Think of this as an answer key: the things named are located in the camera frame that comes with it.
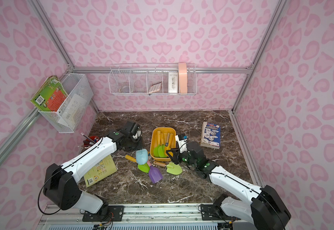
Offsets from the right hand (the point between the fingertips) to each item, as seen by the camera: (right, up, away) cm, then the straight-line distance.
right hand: (168, 151), depth 77 cm
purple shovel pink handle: (-8, -15, +9) cm, 19 cm away
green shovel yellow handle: (-5, -3, +17) cm, 18 cm away
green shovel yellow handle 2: (+2, -12, +11) cm, 17 cm away
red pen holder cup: (-49, +4, +13) cm, 51 cm away
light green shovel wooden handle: (-9, -3, +18) cm, 20 cm away
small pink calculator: (-9, +38, +16) cm, 42 cm away
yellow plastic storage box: (-10, +2, +22) cm, 25 cm away
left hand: (-14, +3, +7) cm, 16 cm away
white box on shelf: (+3, +42, +15) cm, 44 cm away
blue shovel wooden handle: (-1, +3, +23) cm, 23 cm away
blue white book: (+29, +6, +24) cm, 38 cm away
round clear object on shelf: (-29, +37, +17) cm, 50 cm away
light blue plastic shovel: (-15, -4, +5) cm, 16 cm away
